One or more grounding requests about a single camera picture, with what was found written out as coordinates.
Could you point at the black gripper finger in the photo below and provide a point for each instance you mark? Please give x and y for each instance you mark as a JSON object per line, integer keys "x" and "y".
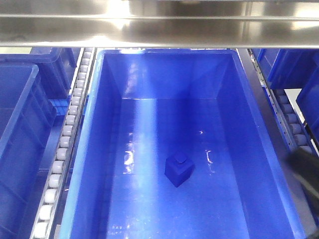
{"x": 305, "y": 166}

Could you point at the small blue plastic box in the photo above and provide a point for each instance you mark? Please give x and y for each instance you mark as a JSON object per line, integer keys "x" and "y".
{"x": 178, "y": 174}

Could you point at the large blue plastic bin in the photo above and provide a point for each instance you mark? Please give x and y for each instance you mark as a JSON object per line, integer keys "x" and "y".
{"x": 224, "y": 199}

